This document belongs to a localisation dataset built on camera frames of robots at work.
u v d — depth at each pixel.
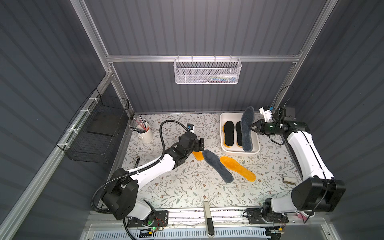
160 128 0.67
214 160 0.94
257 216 0.74
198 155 0.96
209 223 0.69
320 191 0.40
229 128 1.10
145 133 0.95
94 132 0.74
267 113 0.72
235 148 1.01
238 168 0.91
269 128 0.67
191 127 0.73
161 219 0.72
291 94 0.99
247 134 0.79
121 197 0.42
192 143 0.64
